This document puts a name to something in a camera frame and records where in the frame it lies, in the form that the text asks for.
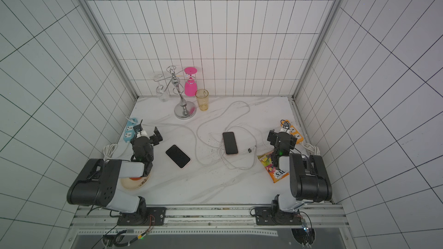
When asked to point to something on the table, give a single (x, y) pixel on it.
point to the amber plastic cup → (202, 96)
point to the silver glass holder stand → (185, 109)
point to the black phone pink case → (178, 156)
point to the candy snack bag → (276, 175)
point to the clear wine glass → (162, 95)
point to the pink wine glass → (190, 86)
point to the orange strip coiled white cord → (311, 148)
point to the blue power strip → (130, 132)
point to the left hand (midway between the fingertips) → (148, 132)
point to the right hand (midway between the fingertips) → (277, 129)
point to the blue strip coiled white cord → (108, 150)
